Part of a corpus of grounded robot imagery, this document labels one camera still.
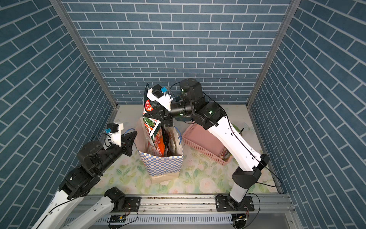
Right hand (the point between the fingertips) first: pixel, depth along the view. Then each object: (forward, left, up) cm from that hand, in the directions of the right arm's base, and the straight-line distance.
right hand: (149, 114), depth 52 cm
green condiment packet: (+7, -37, -42) cm, 57 cm away
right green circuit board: (-24, -42, -48) cm, 68 cm away
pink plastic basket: (+16, -22, -41) cm, 50 cm away
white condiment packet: (+6, -6, -26) cm, 27 cm away
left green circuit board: (-29, +20, -50) cm, 61 cm away
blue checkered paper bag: (-9, -2, -30) cm, 31 cm away
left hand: (0, +7, -13) cm, 15 cm away
